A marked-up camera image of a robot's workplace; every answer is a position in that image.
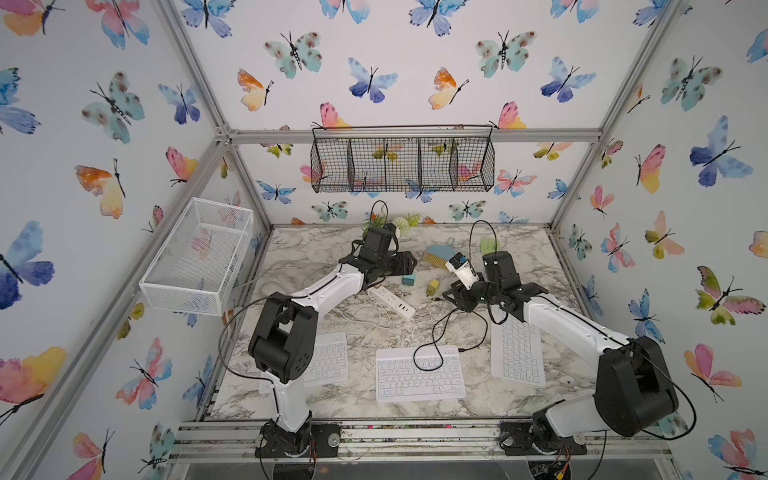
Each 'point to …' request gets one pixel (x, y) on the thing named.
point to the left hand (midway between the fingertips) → (413, 258)
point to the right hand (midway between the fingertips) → (453, 286)
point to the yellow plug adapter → (432, 287)
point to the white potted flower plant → (402, 225)
